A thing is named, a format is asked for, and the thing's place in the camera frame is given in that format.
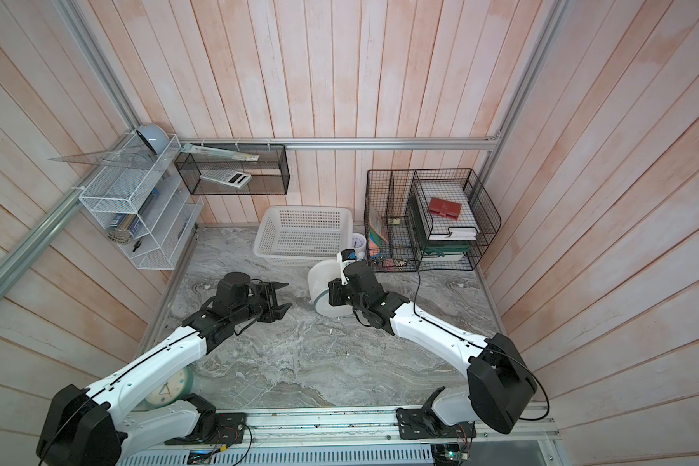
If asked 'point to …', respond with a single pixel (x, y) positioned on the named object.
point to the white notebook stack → (446, 228)
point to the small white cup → (358, 244)
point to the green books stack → (419, 228)
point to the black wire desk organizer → (387, 194)
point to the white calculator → (236, 179)
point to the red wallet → (445, 208)
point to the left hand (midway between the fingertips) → (293, 291)
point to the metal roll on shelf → (122, 234)
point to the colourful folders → (378, 234)
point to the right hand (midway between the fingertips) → (327, 283)
